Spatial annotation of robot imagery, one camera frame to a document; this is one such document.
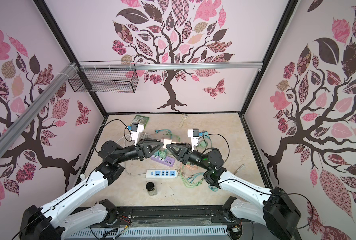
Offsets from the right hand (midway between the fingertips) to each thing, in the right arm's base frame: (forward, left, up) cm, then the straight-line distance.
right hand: (168, 146), depth 59 cm
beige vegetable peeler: (+50, -7, -35) cm, 61 cm away
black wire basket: (+55, +44, -1) cm, 70 cm away
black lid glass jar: (-9, +11, -27) cm, 31 cm away
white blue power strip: (+2, +7, -33) cm, 34 cm away
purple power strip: (+10, +3, -32) cm, 34 cm away
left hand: (0, +2, -1) cm, 2 cm away
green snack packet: (+47, +28, -35) cm, 65 cm away
